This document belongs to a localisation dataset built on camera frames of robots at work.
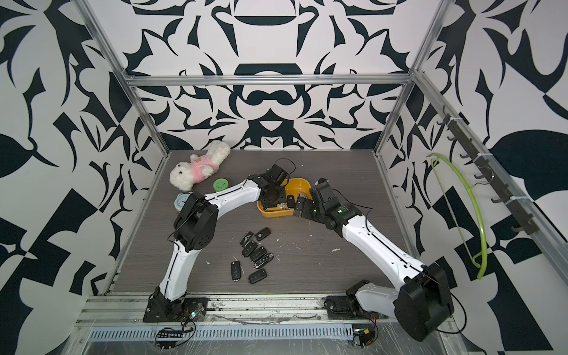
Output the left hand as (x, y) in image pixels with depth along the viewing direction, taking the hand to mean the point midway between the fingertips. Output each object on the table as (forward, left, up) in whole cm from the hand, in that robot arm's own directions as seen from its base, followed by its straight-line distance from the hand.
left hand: (282, 194), depth 98 cm
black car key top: (-16, +8, -4) cm, 19 cm away
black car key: (-3, -3, -2) cm, 5 cm away
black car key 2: (-22, +14, -4) cm, 26 cm away
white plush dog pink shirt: (+9, +43, +4) cm, 44 cm away
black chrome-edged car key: (-27, +8, -3) cm, 28 cm away
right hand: (-12, -8, +11) cm, 18 cm away
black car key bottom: (-33, +10, -3) cm, 34 cm away
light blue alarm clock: (-2, +44, 0) cm, 44 cm away
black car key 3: (-25, +10, -3) cm, 27 cm away
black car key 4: (-30, +18, -3) cm, 35 cm away
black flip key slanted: (-18, +15, -3) cm, 24 cm away
